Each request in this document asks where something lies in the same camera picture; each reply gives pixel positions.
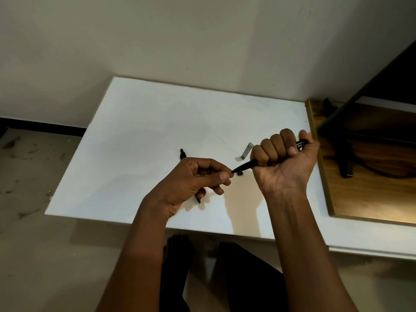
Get grey lead refill case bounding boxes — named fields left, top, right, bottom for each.
left=240, top=142, right=254, bottom=161

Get person's black trousers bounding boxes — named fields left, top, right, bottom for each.
left=159, top=234, right=288, bottom=312

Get person's left hand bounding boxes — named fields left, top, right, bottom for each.
left=140, top=157, right=235, bottom=221

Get black television foot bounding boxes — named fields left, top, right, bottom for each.
left=322, top=97, right=354, bottom=179

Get person's right hand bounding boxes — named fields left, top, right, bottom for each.
left=250, top=128, right=321, bottom=199

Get brown wooden board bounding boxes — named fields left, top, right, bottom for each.
left=305, top=98, right=416, bottom=226

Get black cable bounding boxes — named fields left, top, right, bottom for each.
left=352, top=156, right=416, bottom=179

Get black mechanical pencil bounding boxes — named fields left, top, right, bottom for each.
left=179, top=148, right=202, bottom=205
left=231, top=139, right=309, bottom=175

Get person's right forearm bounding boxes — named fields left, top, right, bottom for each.
left=265, top=193, right=358, bottom=312

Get black skirting board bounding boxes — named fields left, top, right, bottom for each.
left=0, top=117, right=87, bottom=137

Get black television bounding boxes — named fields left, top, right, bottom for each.
left=317, top=40, right=416, bottom=146

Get person's left forearm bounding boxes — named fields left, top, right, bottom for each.
left=97, top=201, right=169, bottom=312

